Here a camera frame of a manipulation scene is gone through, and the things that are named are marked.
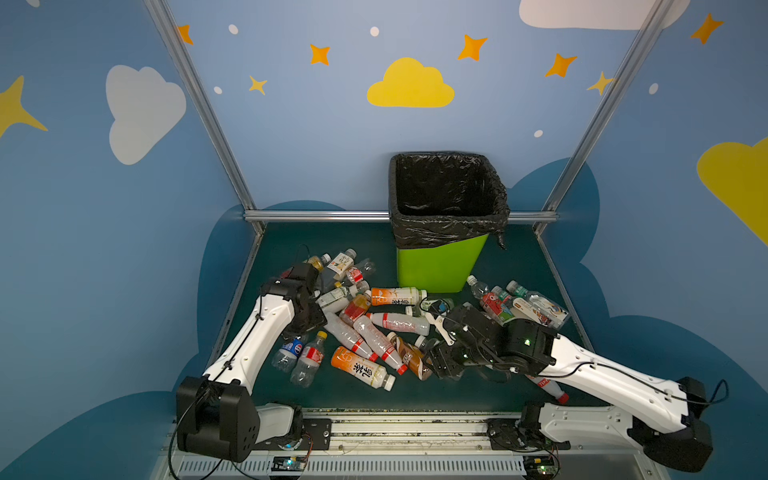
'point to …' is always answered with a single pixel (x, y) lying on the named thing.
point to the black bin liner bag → (437, 197)
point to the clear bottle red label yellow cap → (363, 268)
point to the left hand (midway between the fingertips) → (313, 328)
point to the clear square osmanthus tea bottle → (341, 263)
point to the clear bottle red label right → (489, 301)
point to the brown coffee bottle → (413, 356)
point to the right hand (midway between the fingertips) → (434, 351)
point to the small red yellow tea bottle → (357, 307)
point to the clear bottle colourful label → (536, 306)
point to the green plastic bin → (439, 269)
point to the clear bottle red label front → (307, 364)
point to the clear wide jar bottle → (333, 300)
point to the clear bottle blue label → (286, 358)
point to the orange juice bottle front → (362, 368)
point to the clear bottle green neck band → (507, 307)
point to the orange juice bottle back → (398, 296)
